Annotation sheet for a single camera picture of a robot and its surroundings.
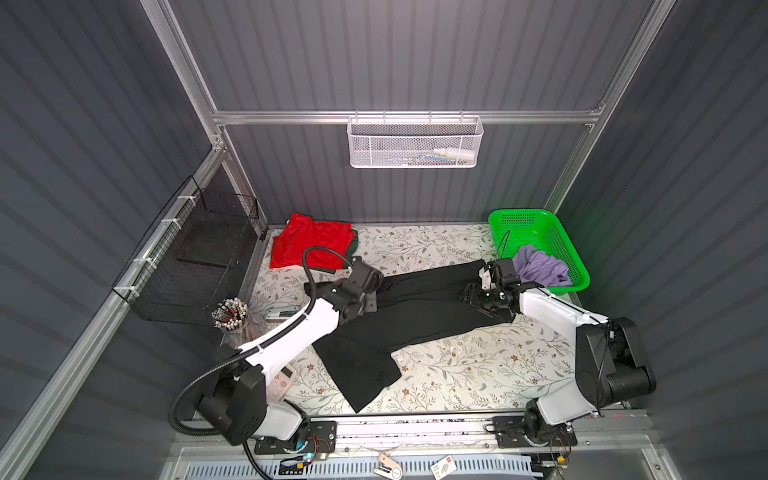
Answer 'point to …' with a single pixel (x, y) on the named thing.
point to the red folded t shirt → (302, 232)
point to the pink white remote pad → (281, 384)
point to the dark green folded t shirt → (349, 255)
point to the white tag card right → (443, 467)
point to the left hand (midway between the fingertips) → (364, 295)
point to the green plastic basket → (510, 230)
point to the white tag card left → (388, 468)
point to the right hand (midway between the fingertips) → (469, 302)
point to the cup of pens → (229, 315)
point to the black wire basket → (194, 260)
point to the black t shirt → (358, 351)
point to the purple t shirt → (537, 266)
